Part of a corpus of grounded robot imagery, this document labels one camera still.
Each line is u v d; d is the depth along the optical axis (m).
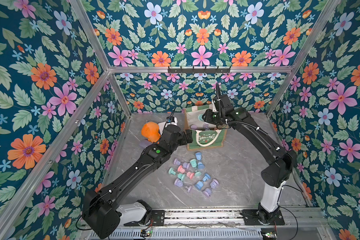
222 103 0.60
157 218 0.73
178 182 0.82
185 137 0.66
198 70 0.93
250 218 0.73
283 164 0.45
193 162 0.91
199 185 0.83
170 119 0.66
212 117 0.70
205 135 0.90
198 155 0.94
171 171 0.87
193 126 1.01
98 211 0.38
